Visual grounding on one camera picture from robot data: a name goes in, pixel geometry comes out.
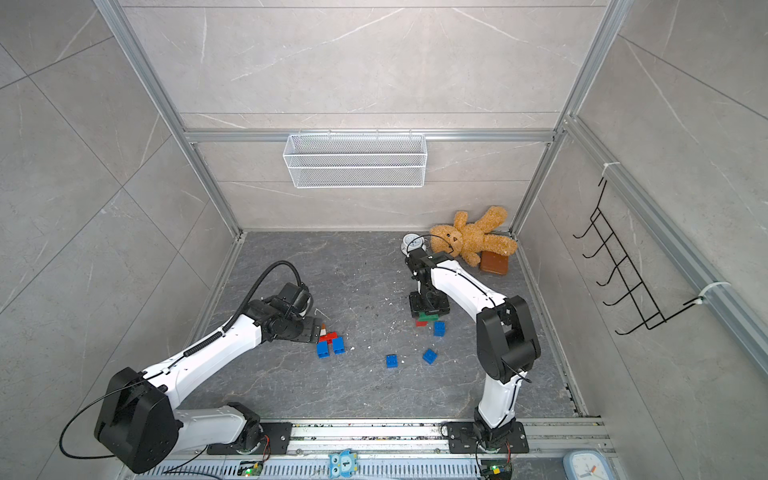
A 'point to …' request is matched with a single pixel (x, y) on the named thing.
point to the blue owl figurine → (343, 464)
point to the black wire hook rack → (642, 299)
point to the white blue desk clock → (587, 465)
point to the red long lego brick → (329, 337)
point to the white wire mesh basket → (355, 161)
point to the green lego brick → (423, 316)
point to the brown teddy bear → (471, 240)
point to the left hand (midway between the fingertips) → (311, 326)
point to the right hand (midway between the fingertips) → (429, 314)
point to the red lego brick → (421, 323)
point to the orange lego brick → (323, 325)
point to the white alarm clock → (412, 242)
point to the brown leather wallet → (494, 263)
